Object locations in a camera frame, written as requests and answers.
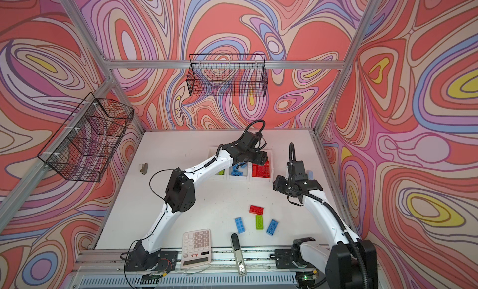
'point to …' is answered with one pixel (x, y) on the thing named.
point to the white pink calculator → (196, 248)
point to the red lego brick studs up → (256, 210)
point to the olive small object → (144, 168)
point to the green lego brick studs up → (259, 222)
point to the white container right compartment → (262, 179)
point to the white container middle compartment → (246, 168)
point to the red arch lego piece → (261, 171)
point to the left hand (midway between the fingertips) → (266, 155)
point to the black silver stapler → (241, 264)
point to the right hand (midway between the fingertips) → (280, 189)
